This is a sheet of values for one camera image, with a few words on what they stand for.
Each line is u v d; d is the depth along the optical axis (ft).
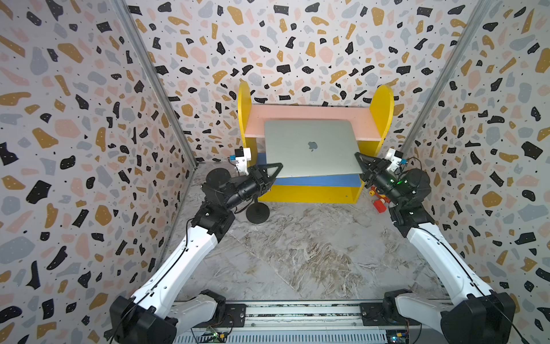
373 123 2.68
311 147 2.20
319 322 2.40
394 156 2.14
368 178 2.09
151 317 1.21
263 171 1.95
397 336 2.35
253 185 1.90
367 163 2.24
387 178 2.00
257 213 3.26
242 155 2.01
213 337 2.33
